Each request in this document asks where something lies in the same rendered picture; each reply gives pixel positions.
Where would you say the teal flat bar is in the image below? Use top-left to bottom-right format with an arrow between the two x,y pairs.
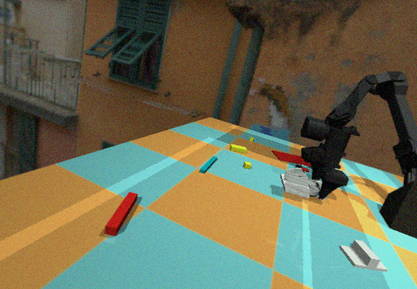
200,156 -> 217,174

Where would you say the red flat plate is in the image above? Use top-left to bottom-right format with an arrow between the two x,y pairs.
272,150 -> 312,166

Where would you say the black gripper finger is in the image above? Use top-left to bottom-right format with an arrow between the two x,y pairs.
319,175 -> 342,199
310,162 -> 323,181

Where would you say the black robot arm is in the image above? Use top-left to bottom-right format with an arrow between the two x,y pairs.
301,71 -> 417,186

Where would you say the dark red rectangular bar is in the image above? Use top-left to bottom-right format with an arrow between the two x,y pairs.
104,192 -> 137,237

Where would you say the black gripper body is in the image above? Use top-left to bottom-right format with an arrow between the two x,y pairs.
313,142 -> 348,186

